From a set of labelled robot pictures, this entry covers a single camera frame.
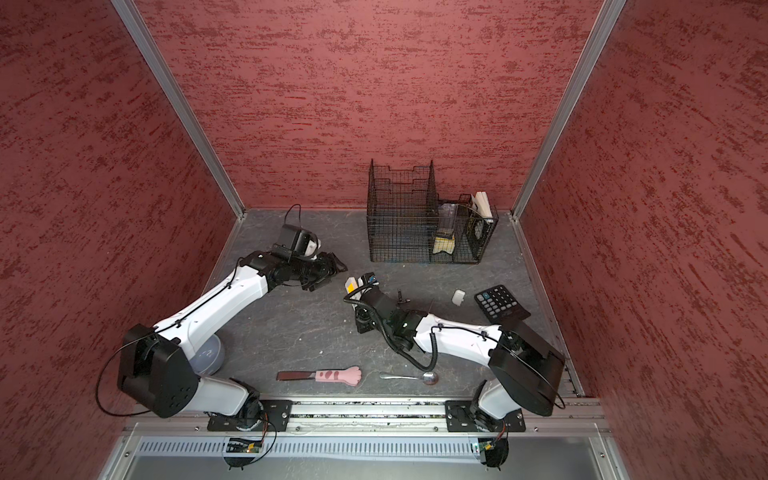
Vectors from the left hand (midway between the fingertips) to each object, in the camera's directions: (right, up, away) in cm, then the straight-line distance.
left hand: (340, 279), depth 82 cm
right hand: (+4, -11, +1) cm, 12 cm away
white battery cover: (+37, -8, +15) cm, 41 cm away
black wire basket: (+21, +18, +37) cm, 46 cm away
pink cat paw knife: (+3, -26, -3) cm, 26 cm away
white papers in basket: (+44, +23, +15) cm, 52 cm away
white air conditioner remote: (+3, -2, +2) cm, 4 cm away
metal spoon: (+25, -27, -3) cm, 36 cm away
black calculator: (+49, -10, +10) cm, 51 cm away
